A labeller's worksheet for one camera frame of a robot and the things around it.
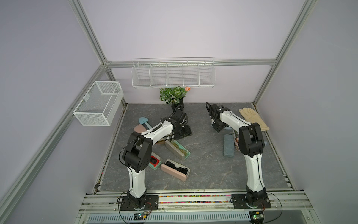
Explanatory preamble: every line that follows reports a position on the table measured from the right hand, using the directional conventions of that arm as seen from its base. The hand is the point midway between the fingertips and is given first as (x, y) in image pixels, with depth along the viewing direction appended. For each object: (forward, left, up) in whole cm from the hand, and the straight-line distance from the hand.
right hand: (222, 124), depth 101 cm
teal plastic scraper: (+6, +60, -3) cm, 60 cm away
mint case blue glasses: (-17, -2, -1) cm, 17 cm away
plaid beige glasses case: (-14, +43, +1) cm, 45 cm away
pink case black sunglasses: (-34, +33, +4) cm, 47 cm away
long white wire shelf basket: (+27, +46, +26) cm, 59 cm away
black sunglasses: (-31, +29, -4) cm, 43 cm away
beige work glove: (+11, -26, -4) cm, 29 cm away
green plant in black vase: (+6, +34, +23) cm, 42 cm away
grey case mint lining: (-19, +37, +3) cm, 41 cm away
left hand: (-11, +24, +4) cm, 27 cm away
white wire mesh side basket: (-1, +79, +22) cm, 82 cm away
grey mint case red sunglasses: (-24, +46, +3) cm, 52 cm away
